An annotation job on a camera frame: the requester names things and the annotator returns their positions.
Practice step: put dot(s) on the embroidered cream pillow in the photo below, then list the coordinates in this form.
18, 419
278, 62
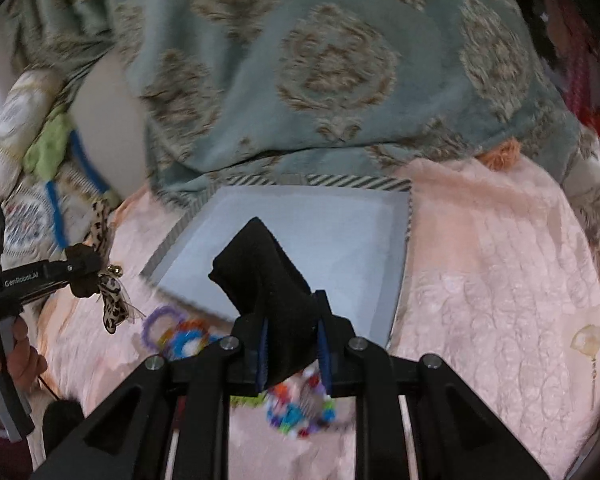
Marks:
30, 226

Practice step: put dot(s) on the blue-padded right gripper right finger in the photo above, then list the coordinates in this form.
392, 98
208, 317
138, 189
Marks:
414, 419

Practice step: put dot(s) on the teal damask blanket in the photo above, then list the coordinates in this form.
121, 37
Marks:
276, 87

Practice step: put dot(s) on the person's left hand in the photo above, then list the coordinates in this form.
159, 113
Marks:
24, 363

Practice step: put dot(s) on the hanging red pink clothes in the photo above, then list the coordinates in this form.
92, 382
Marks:
578, 47

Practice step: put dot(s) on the black velvet pouch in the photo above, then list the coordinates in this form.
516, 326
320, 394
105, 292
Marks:
262, 283

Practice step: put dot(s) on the pink quilted bedspread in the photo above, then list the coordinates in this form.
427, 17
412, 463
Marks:
500, 282

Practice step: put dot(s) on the orange fringe cloth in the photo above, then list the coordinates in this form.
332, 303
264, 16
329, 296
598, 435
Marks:
503, 157

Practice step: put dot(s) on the striped-edge white tray box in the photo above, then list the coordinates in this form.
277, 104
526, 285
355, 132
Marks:
346, 235

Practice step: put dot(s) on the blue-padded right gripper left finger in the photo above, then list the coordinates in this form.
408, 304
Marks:
166, 414

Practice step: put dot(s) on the rolled cream bolster pillow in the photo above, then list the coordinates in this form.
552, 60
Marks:
22, 115

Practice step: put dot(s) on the leopard print bow scrunchie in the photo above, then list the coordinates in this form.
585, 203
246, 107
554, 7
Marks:
106, 281

